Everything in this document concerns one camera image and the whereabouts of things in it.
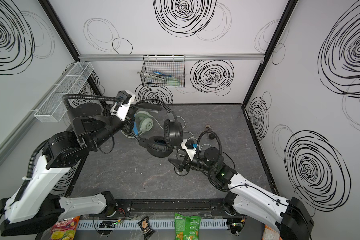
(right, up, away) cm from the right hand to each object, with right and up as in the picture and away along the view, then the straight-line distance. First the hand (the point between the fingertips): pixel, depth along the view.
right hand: (171, 153), depth 66 cm
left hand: (-12, +20, -13) cm, 27 cm away
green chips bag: (+7, -33, 0) cm, 34 cm away
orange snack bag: (+44, -35, -1) cm, 56 cm away
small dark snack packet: (-12, -34, +2) cm, 36 cm away
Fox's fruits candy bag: (-47, -34, -1) cm, 58 cm away
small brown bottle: (+23, +9, +36) cm, 44 cm away
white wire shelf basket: (-58, +20, +6) cm, 62 cm away
